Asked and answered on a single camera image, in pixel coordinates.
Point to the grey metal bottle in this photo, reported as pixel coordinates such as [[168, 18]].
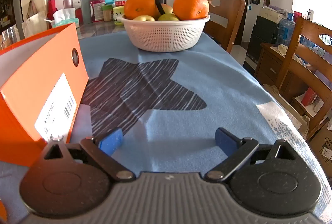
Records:
[[86, 7]]

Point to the red labelled jar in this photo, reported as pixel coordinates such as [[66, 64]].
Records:
[[97, 10]]

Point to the dark curved stem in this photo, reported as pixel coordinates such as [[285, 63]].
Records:
[[160, 7]]

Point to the red folding umbrella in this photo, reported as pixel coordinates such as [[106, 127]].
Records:
[[51, 9]]

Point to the clear glass jar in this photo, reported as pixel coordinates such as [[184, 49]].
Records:
[[11, 37]]

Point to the brown cardboard carton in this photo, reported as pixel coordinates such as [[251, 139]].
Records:
[[323, 146]]

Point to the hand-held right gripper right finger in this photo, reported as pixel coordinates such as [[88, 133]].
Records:
[[225, 141]]

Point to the orange cardboard box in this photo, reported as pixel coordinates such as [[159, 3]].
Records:
[[31, 79]]

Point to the pink metal bottle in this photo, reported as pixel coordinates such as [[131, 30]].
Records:
[[67, 0]]

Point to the blue water jug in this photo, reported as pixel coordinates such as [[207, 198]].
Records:
[[285, 32]]

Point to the white flat box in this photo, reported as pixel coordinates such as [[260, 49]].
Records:
[[272, 14]]

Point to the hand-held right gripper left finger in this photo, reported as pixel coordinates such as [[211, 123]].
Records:
[[112, 141]]

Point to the teal plastic container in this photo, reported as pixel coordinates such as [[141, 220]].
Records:
[[109, 0]]

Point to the green tissue box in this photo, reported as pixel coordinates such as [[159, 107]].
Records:
[[62, 22]]

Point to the beige paper bag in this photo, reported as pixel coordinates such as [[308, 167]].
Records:
[[33, 19]]

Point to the blue printed tablecloth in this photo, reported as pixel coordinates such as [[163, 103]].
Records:
[[233, 84]]

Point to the beige seat cushion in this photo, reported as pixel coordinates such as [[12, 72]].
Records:
[[290, 110]]

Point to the yellow-green printed mug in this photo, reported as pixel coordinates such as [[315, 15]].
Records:
[[118, 16]]

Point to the stack of black boxes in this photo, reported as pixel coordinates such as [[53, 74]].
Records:
[[263, 32]]

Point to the small green-lidded jar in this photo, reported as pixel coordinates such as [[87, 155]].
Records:
[[107, 13]]

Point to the white perforated plastic basket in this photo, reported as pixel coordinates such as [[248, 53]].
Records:
[[166, 37]]

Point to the large orange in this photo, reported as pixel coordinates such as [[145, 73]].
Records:
[[140, 6], [190, 6]]

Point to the red packet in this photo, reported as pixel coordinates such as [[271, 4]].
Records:
[[308, 97]]

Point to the wooden drawer cabinet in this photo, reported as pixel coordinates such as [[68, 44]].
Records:
[[269, 68]]

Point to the brown wooden chair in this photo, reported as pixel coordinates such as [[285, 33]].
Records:
[[233, 19], [293, 58]]

